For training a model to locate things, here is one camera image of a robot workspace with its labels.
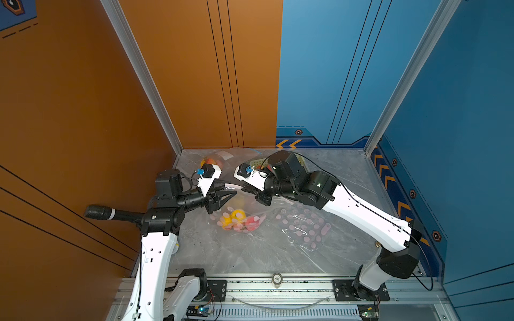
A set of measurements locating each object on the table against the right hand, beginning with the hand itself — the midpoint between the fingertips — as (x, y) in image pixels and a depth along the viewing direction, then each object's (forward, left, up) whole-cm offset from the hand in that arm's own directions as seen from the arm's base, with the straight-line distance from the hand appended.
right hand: (246, 183), depth 64 cm
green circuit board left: (-31, +18, -35) cm, 50 cm away
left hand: (0, +5, -1) cm, 5 cm away
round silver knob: (-22, -10, -28) cm, 37 cm away
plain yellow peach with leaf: (+1, +5, -24) cm, 24 cm away
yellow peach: (+31, +25, -23) cm, 46 cm away
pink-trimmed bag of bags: (+1, -23, -33) cm, 40 cm away
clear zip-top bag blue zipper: (+33, +13, -23) cm, 42 cm away
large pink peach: (-4, -1, -21) cm, 21 cm away
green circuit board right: (-30, -43, -36) cm, 64 cm away
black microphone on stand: (-9, +44, -3) cm, 45 cm away
